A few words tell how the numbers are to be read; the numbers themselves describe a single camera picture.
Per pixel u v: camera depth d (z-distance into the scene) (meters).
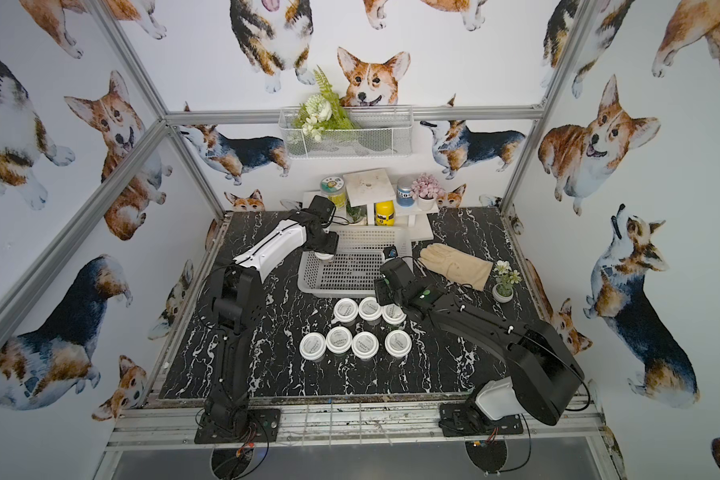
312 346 0.81
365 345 0.80
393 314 0.86
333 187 0.96
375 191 0.97
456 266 1.04
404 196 0.98
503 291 0.93
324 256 0.97
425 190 0.93
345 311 0.87
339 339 0.82
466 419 0.68
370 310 0.86
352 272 1.03
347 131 0.84
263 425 0.74
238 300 0.57
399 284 0.64
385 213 1.09
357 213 1.10
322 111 0.78
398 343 0.81
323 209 0.80
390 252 0.76
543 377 0.42
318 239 0.76
